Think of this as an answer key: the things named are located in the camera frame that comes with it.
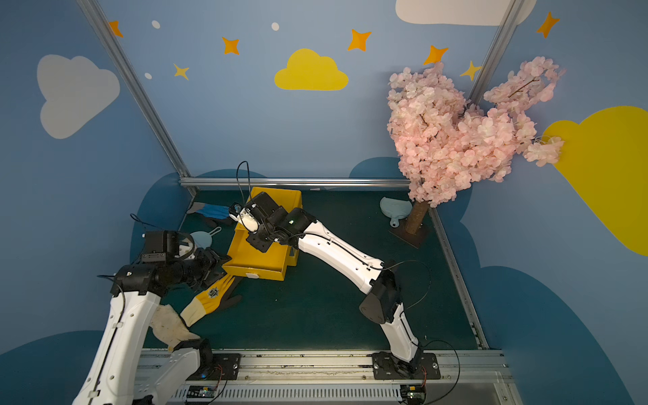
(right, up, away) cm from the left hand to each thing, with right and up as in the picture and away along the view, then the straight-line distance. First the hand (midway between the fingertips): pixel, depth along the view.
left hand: (228, 260), depth 73 cm
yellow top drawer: (+14, -4, +1) cm, 14 cm away
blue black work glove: (-22, +14, +38) cm, 46 cm away
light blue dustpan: (+61, +16, +43) cm, 76 cm away
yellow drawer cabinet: (+13, 0, +10) cm, 16 cm away
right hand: (+8, +9, +3) cm, 13 cm away
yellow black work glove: (-11, -16, +13) cm, 24 cm away
